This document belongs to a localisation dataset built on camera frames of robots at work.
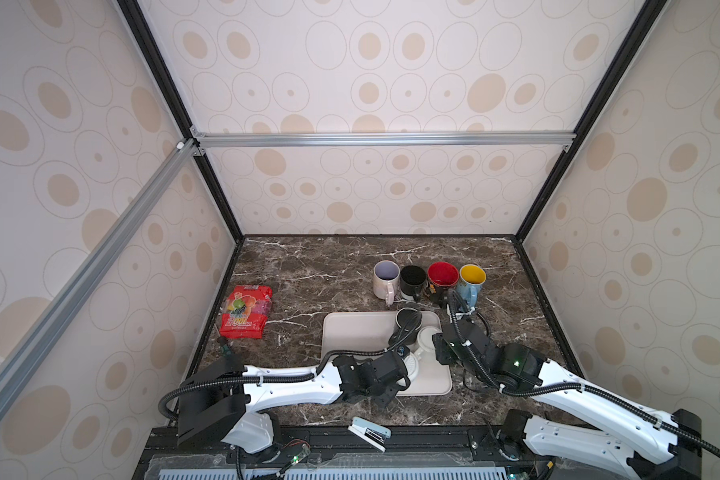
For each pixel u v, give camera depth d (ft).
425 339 2.68
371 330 3.05
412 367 2.55
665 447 1.32
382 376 1.95
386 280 3.10
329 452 2.40
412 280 3.11
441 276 3.13
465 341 1.74
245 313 3.07
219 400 1.35
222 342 2.99
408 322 2.92
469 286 3.08
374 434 2.41
